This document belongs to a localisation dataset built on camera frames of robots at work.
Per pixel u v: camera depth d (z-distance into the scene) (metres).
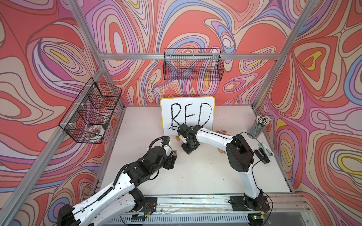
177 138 0.91
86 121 0.74
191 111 0.88
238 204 0.73
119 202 0.57
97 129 0.72
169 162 0.65
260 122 0.87
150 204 0.73
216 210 0.72
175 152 0.91
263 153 0.91
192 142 0.77
